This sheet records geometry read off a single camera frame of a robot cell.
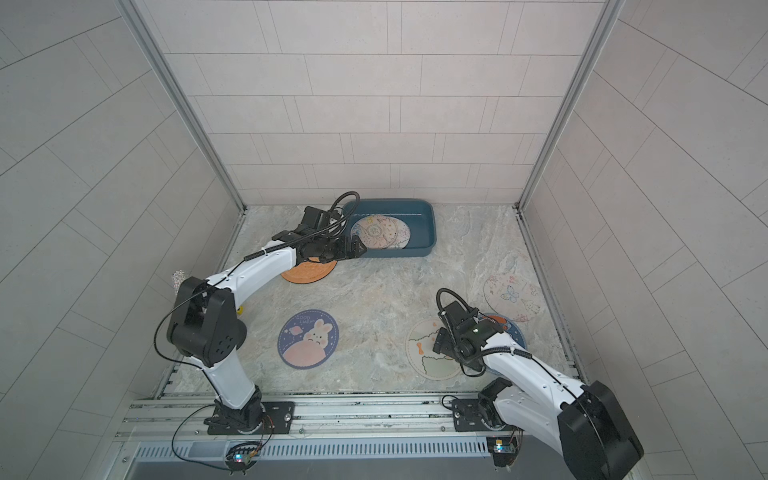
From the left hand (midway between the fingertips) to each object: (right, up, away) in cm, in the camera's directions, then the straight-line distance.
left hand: (362, 247), depth 90 cm
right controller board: (+36, -45, -22) cm, 62 cm away
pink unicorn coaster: (+12, +3, +16) cm, 21 cm away
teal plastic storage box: (+19, +12, +22) cm, 31 cm away
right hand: (+25, -29, -6) cm, 39 cm away
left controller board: (-23, -44, -26) cm, 56 cm away
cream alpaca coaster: (+17, -29, -9) cm, 35 cm away
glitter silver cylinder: (-43, -6, -17) cm, 47 cm away
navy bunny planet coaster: (-14, -26, -6) cm, 30 cm away
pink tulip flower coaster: (+3, +5, +18) cm, 19 cm away
